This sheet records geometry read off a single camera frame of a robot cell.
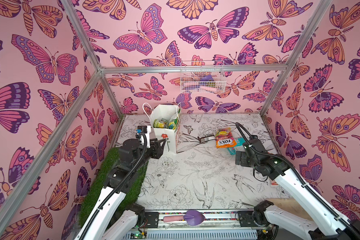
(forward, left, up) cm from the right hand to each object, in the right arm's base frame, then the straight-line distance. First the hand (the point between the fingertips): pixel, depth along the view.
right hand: (246, 155), depth 76 cm
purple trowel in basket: (+42, +17, +15) cm, 48 cm away
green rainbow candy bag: (+14, +37, +8) cm, 41 cm away
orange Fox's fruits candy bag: (+21, +5, -14) cm, 25 cm away
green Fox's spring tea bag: (+21, +45, +1) cm, 49 cm away
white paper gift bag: (+28, +41, +4) cm, 50 cm away
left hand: (+1, +41, +13) cm, 43 cm away
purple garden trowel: (-25, +28, -17) cm, 41 cm away
